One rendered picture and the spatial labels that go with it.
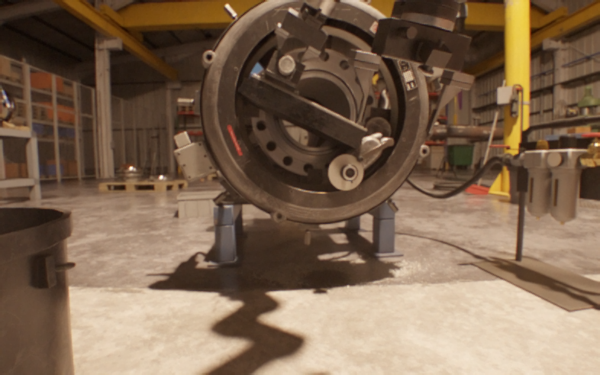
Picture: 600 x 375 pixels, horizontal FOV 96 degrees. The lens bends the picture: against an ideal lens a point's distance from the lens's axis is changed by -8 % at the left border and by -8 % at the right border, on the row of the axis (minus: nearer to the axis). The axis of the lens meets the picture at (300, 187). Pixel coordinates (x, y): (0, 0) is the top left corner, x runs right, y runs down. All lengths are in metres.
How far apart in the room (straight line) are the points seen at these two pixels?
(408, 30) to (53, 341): 0.54
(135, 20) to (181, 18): 1.84
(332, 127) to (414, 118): 0.28
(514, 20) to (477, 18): 9.98
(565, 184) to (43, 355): 1.28
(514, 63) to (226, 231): 4.07
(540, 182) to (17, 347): 1.33
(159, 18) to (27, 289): 13.56
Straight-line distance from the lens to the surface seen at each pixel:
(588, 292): 1.30
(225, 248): 1.29
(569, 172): 1.23
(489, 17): 15.01
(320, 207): 0.92
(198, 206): 2.49
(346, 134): 0.91
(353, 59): 0.46
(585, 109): 12.96
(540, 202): 1.30
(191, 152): 0.95
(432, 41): 0.47
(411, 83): 1.04
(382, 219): 1.37
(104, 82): 13.28
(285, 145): 1.02
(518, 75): 4.55
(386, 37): 0.46
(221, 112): 0.91
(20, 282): 0.35
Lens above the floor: 0.42
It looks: 5 degrees down
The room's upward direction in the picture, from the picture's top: 1 degrees counter-clockwise
